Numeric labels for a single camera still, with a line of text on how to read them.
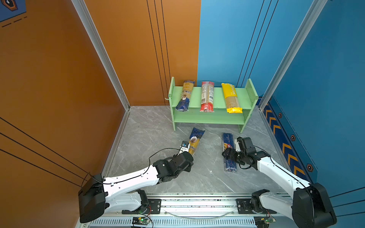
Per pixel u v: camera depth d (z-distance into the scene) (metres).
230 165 0.85
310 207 0.40
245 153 0.66
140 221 0.71
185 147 0.68
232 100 0.81
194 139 0.83
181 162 0.57
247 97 0.90
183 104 0.79
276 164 0.54
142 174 0.49
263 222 0.71
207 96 0.83
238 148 0.72
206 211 0.73
